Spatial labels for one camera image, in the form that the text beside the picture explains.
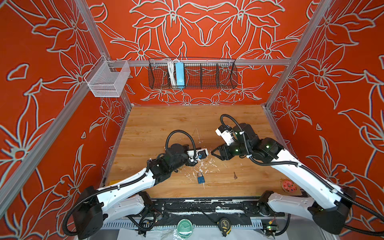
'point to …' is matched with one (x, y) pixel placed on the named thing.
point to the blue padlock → (201, 179)
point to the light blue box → (180, 75)
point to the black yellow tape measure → (224, 225)
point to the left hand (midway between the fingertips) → (198, 144)
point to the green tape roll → (184, 228)
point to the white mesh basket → (108, 78)
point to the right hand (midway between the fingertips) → (212, 151)
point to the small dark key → (235, 176)
